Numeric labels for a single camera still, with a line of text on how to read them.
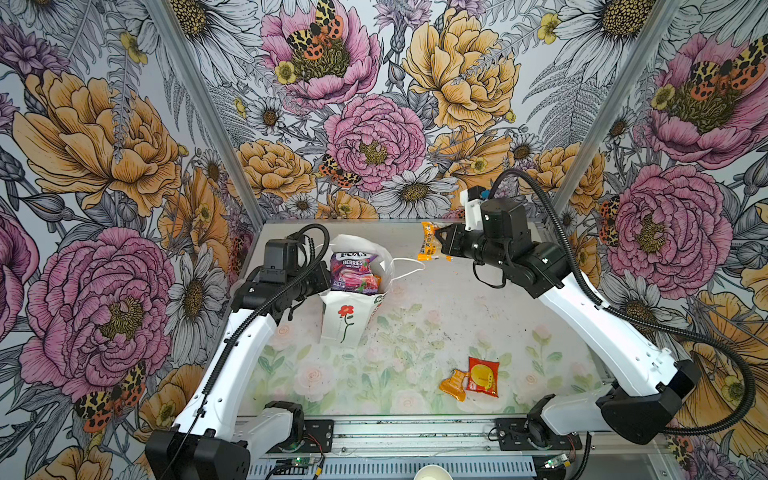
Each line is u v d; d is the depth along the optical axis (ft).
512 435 2.42
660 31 2.42
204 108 2.87
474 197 1.96
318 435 2.44
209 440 1.24
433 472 2.12
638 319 2.71
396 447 2.40
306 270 1.74
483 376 2.69
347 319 2.50
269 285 1.77
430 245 2.21
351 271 2.59
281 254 1.83
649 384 1.27
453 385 2.67
